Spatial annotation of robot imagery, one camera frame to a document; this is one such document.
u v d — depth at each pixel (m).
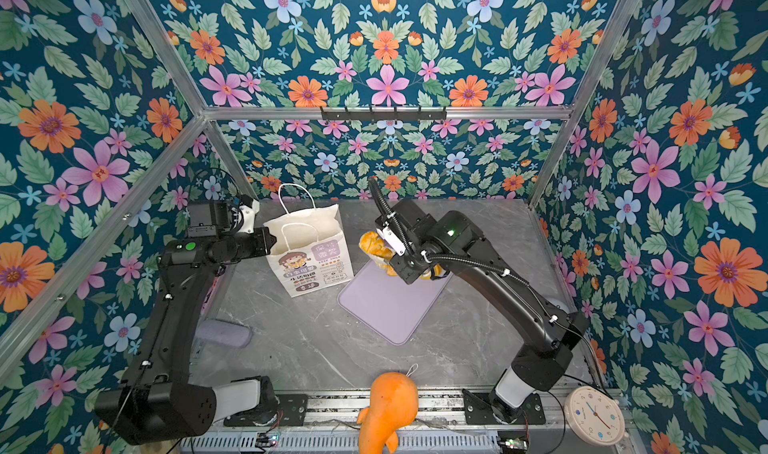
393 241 0.60
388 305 0.92
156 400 0.37
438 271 0.50
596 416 0.70
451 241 0.43
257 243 0.66
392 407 0.68
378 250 0.77
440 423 0.73
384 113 0.93
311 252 0.79
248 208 0.67
